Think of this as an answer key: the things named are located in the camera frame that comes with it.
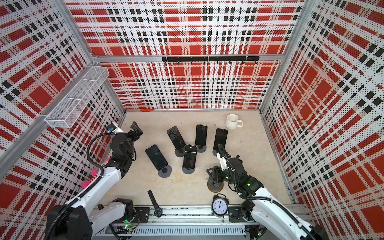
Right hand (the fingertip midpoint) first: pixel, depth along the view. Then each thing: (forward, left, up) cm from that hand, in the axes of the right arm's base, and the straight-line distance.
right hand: (211, 172), depth 78 cm
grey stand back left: (+18, +19, -11) cm, 28 cm away
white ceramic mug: (+38, -17, -4) cm, 42 cm away
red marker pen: (+59, +52, -12) cm, 80 cm away
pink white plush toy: (-5, +67, -3) cm, 67 cm away
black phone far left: (+8, +31, +1) cm, 32 cm away
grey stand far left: (+4, +27, -10) cm, 29 cm away
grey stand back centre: (+20, +5, -10) cm, 23 cm away
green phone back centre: (+23, +5, +2) cm, 24 cm away
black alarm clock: (-14, -4, -8) cm, 17 cm away
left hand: (+19, +44, +14) cm, 50 cm away
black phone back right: (+21, -7, +2) cm, 22 cm away
